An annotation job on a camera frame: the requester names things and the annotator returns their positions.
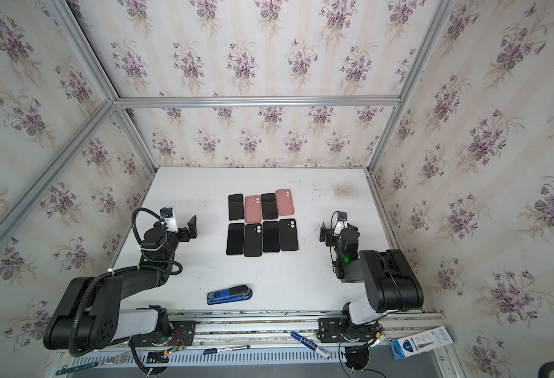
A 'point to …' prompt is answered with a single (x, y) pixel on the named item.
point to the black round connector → (357, 357)
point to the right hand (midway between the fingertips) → (343, 225)
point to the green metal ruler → (75, 368)
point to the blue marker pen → (308, 343)
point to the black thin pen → (214, 350)
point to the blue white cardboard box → (405, 345)
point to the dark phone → (236, 206)
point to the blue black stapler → (234, 293)
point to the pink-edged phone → (269, 205)
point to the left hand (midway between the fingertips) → (183, 218)
